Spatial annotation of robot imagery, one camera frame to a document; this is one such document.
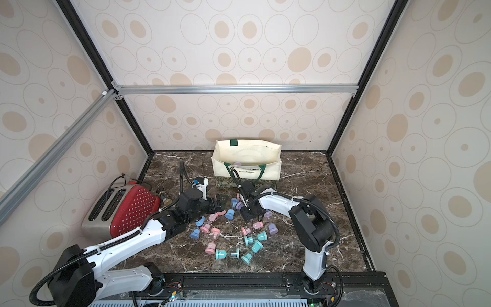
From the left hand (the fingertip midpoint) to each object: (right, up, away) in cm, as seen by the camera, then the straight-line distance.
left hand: (226, 197), depth 79 cm
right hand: (+13, -10, +14) cm, 21 cm away
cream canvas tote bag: (+11, +17, +26) cm, 33 cm away
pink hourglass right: (+13, -14, +8) cm, 21 cm away
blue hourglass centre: (0, -10, +11) cm, 14 cm away
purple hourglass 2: (+20, -15, +6) cm, 26 cm away
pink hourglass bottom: (-7, -22, +1) cm, 23 cm away
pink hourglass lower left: (-10, -15, +6) cm, 19 cm away
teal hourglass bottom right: (+13, -21, +2) cm, 25 cm away
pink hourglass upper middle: (-6, -10, +12) cm, 16 cm away
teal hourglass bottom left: (-2, -23, 0) cm, 23 cm away
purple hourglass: (+4, -6, +13) cm, 15 cm away
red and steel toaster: (-43, -4, -5) cm, 43 cm away
